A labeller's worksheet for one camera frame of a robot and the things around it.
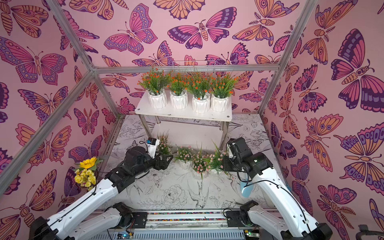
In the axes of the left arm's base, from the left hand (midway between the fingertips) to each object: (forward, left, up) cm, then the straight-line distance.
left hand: (168, 153), depth 76 cm
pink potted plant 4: (-7, -23, +5) cm, 24 cm away
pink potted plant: (+7, +4, -6) cm, 10 cm away
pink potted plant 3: (-7, -16, -4) cm, 18 cm away
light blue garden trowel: (-12, -42, -19) cm, 48 cm away
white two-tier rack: (+14, +9, +13) cm, 21 cm away
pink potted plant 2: (+2, -9, -5) cm, 10 cm away
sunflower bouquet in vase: (-13, +34, +4) cm, 37 cm away
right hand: (-4, -28, -1) cm, 29 cm away
